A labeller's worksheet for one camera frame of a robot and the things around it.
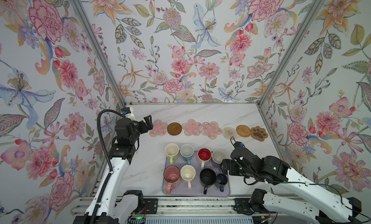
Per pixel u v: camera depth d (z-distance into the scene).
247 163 0.51
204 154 0.90
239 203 0.75
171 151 0.88
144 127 0.67
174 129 1.05
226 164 0.63
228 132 1.04
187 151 0.86
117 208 0.54
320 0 0.69
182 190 0.80
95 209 0.39
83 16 0.75
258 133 1.04
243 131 1.04
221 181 0.81
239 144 0.65
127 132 0.56
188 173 0.83
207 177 0.82
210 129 1.06
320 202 0.41
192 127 1.07
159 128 1.07
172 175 0.81
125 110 0.63
